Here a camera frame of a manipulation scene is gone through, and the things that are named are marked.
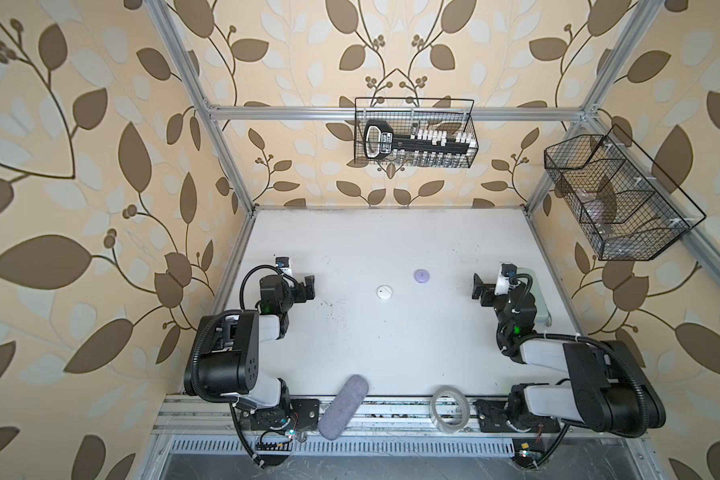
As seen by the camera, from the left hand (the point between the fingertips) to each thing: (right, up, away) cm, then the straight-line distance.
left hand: (299, 275), depth 94 cm
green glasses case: (+75, -12, -5) cm, 76 cm away
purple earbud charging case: (+40, -1, +5) cm, 40 cm away
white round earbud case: (+27, -6, +2) cm, 28 cm away
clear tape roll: (+41, -33, -24) cm, 58 cm away
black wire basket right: (+86, +19, -21) cm, 91 cm away
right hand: (+60, -1, -5) cm, 60 cm away
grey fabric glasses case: (+16, -30, -21) cm, 40 cm away
